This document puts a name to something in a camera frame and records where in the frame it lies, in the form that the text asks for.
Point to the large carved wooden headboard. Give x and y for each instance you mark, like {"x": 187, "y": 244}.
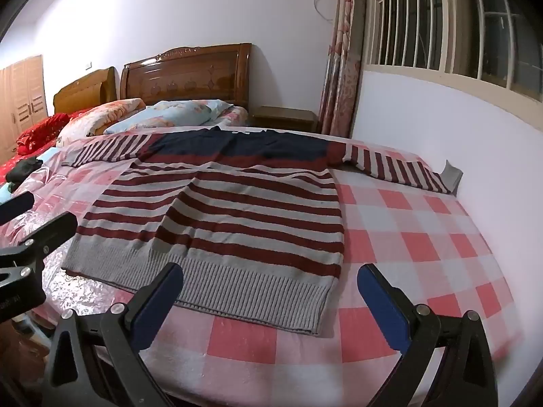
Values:
{"x": 186, "y": 72}

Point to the pink checked bed sheet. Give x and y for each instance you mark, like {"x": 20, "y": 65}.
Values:
{"x": 424, "y": 241}

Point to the orange floral pillow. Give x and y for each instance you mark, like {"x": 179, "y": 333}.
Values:
{"x": 102, "y": 114}

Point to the small wooden headboard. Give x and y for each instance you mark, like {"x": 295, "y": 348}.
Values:
{"x": 85, "y": 91}

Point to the pink floral curtain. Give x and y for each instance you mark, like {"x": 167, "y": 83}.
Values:
{"x": 341, "y": 72}

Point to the light blue floral pillow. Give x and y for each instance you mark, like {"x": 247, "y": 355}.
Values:
{"x": 178, "y": 112}

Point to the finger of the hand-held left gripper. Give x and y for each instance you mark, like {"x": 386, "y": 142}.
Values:
{"x": 17, "y": 207}
{"x": 53, "y": 229}

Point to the pink floral shiny quilt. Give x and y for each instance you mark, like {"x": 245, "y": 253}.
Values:
{"x": 46, "y": 182}

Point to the grey flat object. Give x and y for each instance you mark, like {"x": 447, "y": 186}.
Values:
{"x": 452, "y": 176}

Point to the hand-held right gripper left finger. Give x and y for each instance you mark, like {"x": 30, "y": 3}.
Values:
{"x": 157, "y": 305}

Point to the wooden wardrobe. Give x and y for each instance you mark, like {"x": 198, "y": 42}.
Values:
{"x": 23, "y": 97}

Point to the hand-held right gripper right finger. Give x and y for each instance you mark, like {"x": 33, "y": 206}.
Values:
{"x": 382, "y": 309}

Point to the red blanket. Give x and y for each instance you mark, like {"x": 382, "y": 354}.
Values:
{"x": 42, "y": 131}

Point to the dark cloth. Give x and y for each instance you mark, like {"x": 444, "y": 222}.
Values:
{"x": 23, "y": 169}

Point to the striped knit sweater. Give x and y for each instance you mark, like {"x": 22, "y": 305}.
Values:
{"x": 254, "y": 220}

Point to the wooden nightstand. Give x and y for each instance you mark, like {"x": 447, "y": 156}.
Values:
{"x": 284, "y": 116}

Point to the white window grille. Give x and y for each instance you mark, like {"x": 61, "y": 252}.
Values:
{"x": 445, "y": 21}

